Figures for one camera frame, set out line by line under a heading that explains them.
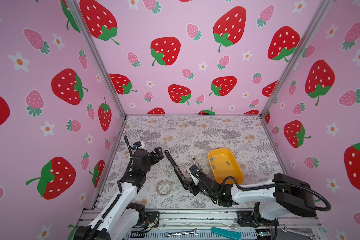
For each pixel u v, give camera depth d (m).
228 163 0.94
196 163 0.93
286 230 0.71
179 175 0.86
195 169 0.67
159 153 0.75
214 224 0.73
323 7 0.69
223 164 0.93
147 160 0.65
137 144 0.73
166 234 0.70
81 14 0.71
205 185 0.60
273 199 0.45
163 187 0.85
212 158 0.96
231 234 0.71
